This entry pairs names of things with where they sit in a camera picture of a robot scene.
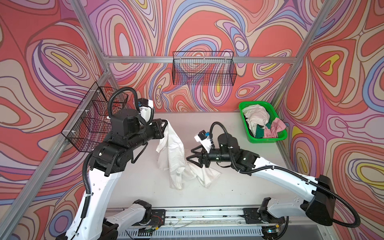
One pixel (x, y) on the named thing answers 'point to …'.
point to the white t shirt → (172, 159)
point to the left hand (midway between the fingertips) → (170, 120)
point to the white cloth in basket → (256, 115)
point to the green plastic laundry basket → (281, 135)
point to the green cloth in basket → (260, 129)
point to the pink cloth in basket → (277, 125)
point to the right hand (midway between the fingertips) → (191, 159)
